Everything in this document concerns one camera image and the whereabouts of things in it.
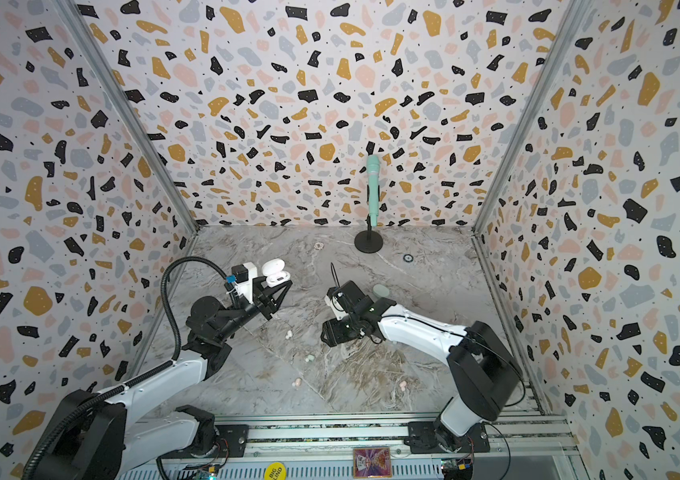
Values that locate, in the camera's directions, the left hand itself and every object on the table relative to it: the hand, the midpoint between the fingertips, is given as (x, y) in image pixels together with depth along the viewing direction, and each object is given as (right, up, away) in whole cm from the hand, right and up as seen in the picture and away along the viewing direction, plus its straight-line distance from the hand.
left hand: (288, 276), depth 73 cm
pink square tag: (+21, -44, -3) cm, 49 cm away
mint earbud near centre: (+3, -25, +14) cm, 29 cm away
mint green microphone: (+22, +33, +22) cm, 45 cm away
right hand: (+9, -16, +9) cm, 20 cm away
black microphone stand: (+21, +11, +44) cm, 50 cm away
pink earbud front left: (0, -30, +9) cm, 32 cm away
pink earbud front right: (+30, -31, +10) cm, 44 cm away
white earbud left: (-4, -19, +19) cm, 27 cm away
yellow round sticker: (-2, -45, -4) cm, 45 cm away
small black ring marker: (+36, +4, +40) cm, 54 cm away
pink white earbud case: (-4, +1, +1) cm, 4 cm away
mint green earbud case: (+25, -7, +30) cm, 39 cm away
